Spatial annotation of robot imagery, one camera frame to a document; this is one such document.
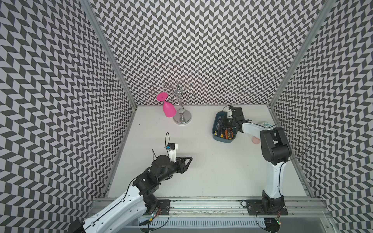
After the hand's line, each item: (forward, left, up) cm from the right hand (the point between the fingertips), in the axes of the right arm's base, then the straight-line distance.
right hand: (218, 121), depth 102 cm
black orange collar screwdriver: (-10, -5, -3) cm, 11 cm away
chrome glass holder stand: (+8, +26, +24) cm, 36 cm away
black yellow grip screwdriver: (-7, +2, -2) cm, 8 cm away
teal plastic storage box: (-8, -2, -3) cm, 8 cm away
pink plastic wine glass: (+3, +34, +10) cm, 36 cm away
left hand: (-32, +20, +9) cm, 39 cm away
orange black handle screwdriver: (-8, -9, -3) cm, 13 cm away
